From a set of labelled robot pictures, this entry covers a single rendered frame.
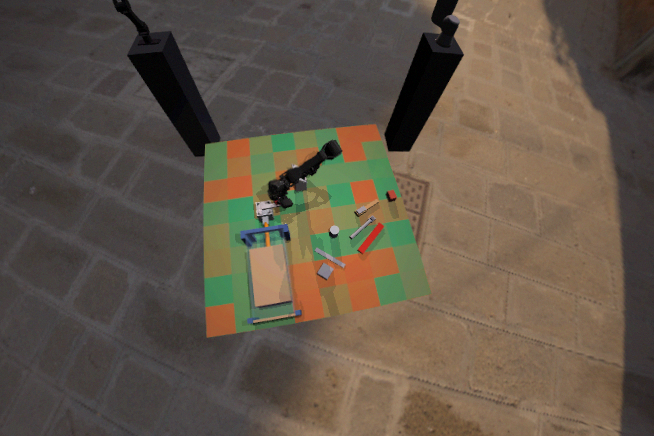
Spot red rounded bar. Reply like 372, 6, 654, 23
358, 223, 385, 254

